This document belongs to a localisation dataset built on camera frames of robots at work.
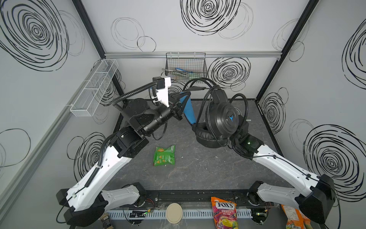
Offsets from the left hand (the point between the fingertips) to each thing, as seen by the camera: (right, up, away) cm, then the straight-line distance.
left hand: (189, 93), depth 48 cm
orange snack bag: (+49, -55, +16) cm, 75 cm away
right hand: (+9, -7, +22) cm, 25 cm away
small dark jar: (-38, -58, +18) cm, 71 cm away
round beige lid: (-7, -53, +17) cm, 56 cm away
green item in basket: (+4, +16, +37) cm, 40 cm away
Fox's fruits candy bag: (+17, -54, +19) cm, 60 cm away
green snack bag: (-14, -33, +37) cm, 51 cm away
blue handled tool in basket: (-3, +21, +43) cm, 48 cm away
